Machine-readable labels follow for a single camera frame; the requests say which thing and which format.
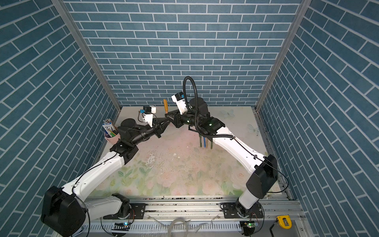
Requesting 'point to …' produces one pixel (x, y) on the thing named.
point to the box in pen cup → (109, 128)
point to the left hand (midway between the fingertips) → (174, 121)
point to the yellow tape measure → (284, 221)
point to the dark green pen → (211, 145)
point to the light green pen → (201, 143)
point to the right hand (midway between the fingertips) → (168, 115)
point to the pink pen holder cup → (113, 139)
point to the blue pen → (204, 138)
